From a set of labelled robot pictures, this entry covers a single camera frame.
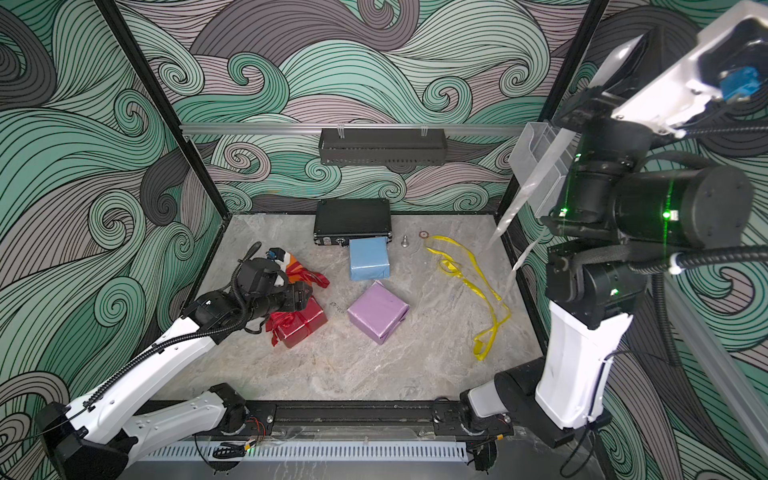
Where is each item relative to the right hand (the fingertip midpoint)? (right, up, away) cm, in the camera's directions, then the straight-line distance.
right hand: (658, 33), depth 28 cm
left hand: (-46, -32, +47) cm, 74 cm away
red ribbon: (-46, -34, +70) cm, 90 cm away
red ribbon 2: (-53, -44, +54) cm, 87 cm away
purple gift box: (-26, -42, +59) cm, 77 cm away
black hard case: (-43, -13, +89) cm, 100 cm away
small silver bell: (-16, -22, +82) cm, 86 cm away
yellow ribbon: (+3, -28, +77) cm, 82 cm away
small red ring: (-8, -18, +87) cm, 89 cm away
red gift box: (-45, -45, +58) cm, 86 cm away
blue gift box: (-29, -27, +71) cm, 81 cm away
